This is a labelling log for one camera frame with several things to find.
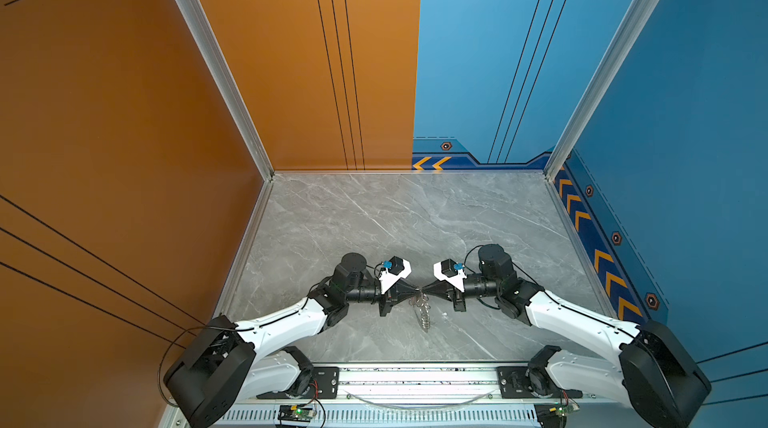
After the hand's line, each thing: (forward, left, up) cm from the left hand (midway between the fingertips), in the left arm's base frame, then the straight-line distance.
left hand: (417, 290), depth 75 cm
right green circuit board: (-23, -34, -13) cm, 43 cm away
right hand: (+1, -2, 0) cm, 2 cm away
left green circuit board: (-24, +29, -16) cm, 41 cm away
